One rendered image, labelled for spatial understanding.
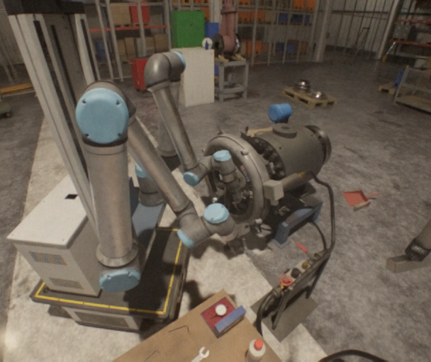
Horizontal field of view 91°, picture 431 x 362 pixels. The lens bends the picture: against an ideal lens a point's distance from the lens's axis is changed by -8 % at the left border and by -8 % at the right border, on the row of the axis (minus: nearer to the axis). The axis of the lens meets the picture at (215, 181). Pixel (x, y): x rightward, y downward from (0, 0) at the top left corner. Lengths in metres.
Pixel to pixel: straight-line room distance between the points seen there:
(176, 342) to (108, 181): 0.87
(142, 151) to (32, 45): 0.47
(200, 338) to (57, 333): 1.12
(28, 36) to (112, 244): 0.70
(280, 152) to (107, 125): 1.45
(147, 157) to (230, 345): 0.93
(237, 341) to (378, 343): 1.10
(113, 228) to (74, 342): 1.31
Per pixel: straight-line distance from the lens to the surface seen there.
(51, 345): 2.07
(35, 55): 0.95
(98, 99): 0.59
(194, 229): 0.92
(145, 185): 1.42
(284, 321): 1.88
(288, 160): 1.87
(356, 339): 2.01
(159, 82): 1.13
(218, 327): 1.18
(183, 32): 8.71
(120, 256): 0.90
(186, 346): 1.29
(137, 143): 0.79
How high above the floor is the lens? 1.69
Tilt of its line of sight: 36 degrees down
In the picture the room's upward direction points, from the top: straight up
